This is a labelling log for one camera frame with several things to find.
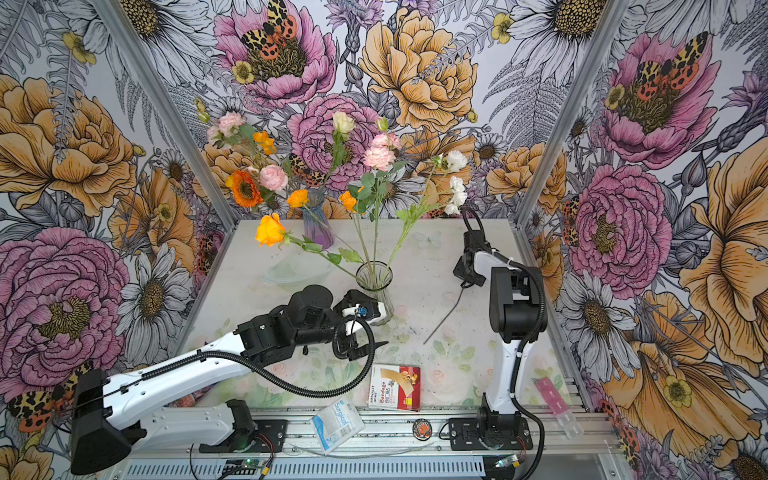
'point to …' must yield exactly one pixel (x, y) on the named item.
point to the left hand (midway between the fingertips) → (375, 325)
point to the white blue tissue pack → (337, 424)
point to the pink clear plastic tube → (558, 406)
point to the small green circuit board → (250, 463)
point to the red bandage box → (395, 387)
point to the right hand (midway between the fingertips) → (466, 281)
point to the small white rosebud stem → (444, 318)
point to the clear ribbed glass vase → (374, 279)
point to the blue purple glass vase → (318, 225)
